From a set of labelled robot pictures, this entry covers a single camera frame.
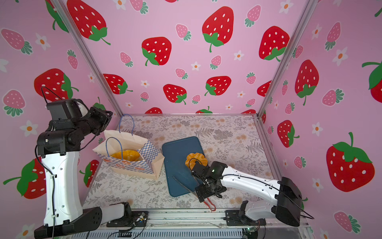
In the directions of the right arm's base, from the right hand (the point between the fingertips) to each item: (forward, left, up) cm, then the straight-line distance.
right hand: (210, 192), depth 74 cm
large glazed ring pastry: (+22, +12, -6) cm, 25 cm away
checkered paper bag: (+7, +31, +12) cm, 34 cm away
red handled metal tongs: (+4, +14, -6) cm, 16 cm away
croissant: (+17, +50, +1) cm, 53 cm away
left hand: (+20, +44, +36) cm, 60 cm away
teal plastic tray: (+24, +23, -6) cm, 34 cm away
